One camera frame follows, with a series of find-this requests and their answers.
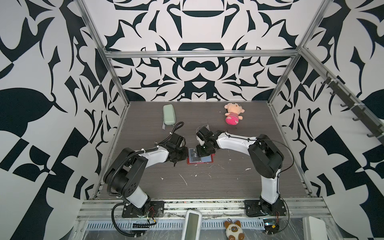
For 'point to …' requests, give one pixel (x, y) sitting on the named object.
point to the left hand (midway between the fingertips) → (189, 153)
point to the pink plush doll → (234, 110)
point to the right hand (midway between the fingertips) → (199, 153)
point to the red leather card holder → (193, 157)
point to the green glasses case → (169, 115)
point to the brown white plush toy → (234, 231)
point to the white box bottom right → (314, 229)
